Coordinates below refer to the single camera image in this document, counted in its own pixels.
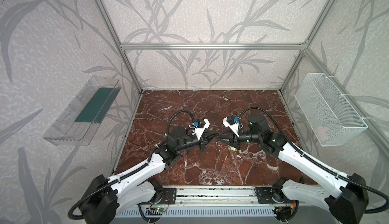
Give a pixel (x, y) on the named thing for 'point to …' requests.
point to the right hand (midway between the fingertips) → (219, 132)
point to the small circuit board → (160, 209)
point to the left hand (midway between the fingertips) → (218, 130)
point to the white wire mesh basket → (332, 118)
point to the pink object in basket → (321, 131)
